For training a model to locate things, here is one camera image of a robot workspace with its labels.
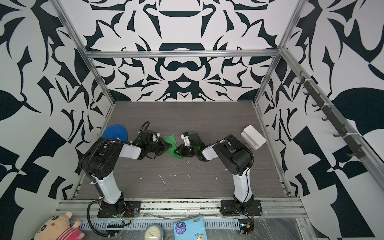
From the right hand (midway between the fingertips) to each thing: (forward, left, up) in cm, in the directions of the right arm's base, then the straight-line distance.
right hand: (175, 151), depth 92 cm
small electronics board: (-37, -35, -4) cm, 51 cm away
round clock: (-39, +6, +3) cm, 40 cm away
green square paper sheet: (+8, +3, -1) cm, 9 cm away
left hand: (+6, +1, +1) cm, 6 cm away
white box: (+7, -47, +3) cm, 48 cm away
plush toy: (-37, +46, +6) cm, 59 cm away
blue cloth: (+18, +44, -4) cm, 48 cm away
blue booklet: (-38, -10, +3) cm, 40 cm away
